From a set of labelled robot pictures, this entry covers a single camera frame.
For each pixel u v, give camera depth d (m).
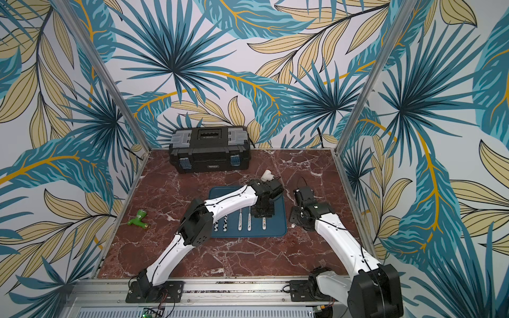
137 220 0.89
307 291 0.73
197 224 0.56
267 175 1.05
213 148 0.98
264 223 0.90
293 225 0.90
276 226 0.89
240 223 0.90
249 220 0.90
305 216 0.59
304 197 0.65
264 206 0.75
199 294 0.74
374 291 0.40
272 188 0.75
